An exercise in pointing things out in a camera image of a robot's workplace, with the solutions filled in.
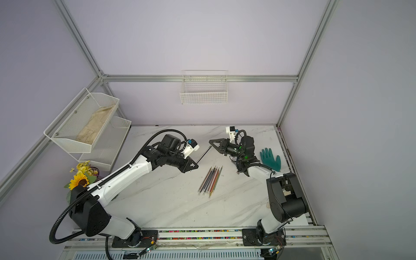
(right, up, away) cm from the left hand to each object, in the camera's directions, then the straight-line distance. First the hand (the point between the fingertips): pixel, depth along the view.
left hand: (194, 168), depth 77 cm
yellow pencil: (+10, -11, +14) cm, 20 cm away
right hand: (+8, +12, +3) cm, 15 cm away
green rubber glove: (+43, +3, +24) cm, 50 cm away
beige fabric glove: (+38, -21, +6) cm, 44 cm away
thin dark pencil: (+7, +10, +1) cm, 13 cm away
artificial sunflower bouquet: (-45, -1, -10) cm, 46 cm away
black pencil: (+4, -11, +16) cm, 20 cm away
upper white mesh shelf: (-55, +21, 0) cm, 59 cm away
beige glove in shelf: (-51, +19, 0) cm, 54 cm away
